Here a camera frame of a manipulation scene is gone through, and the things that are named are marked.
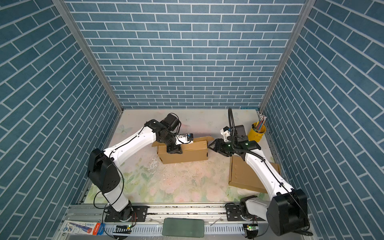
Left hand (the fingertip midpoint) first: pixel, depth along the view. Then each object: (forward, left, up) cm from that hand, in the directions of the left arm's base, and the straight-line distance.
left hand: (180, 147), depth 83 cm
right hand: (-2, -16, +4) cm, 17 cm away
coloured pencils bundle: (+17, -50, +1) cm, 53 cm away
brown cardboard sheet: (-3, -9, +2) cm, 10 cm away
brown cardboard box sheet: (-13, -34, -9) cm, 38 cm away
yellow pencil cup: (+12, -48, -3) cm, 50 cm away
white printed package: (-35, +41, -13) cm, 56 cm away
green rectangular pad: (-36, -2, -11) cm, 38 cm away
